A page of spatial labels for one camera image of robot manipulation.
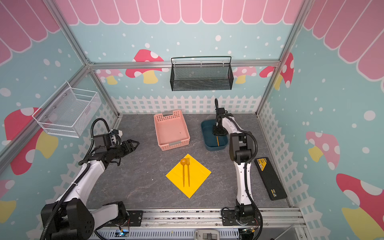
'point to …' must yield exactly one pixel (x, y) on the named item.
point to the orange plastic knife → (217, 140)
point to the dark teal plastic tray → (210, 139)
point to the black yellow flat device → (269, 179)
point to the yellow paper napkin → (198, 175)
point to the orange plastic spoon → (183, 162)
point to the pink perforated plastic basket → (172, 130)
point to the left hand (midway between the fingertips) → (136, 147)
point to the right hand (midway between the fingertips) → (217, 133)
